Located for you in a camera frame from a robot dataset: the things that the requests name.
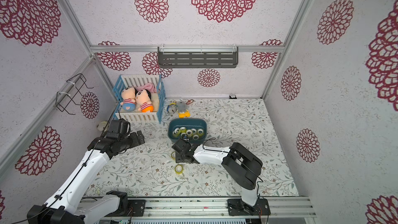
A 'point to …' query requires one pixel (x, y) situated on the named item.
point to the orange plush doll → (143, 99)
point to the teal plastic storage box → (195, 128)
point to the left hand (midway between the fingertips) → (136, 140)
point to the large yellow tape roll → (189, 132)
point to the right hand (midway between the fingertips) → (184, 155)
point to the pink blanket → (149, 86)
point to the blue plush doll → (128, 100)
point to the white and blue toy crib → (158, 98)
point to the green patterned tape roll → (184, 136)
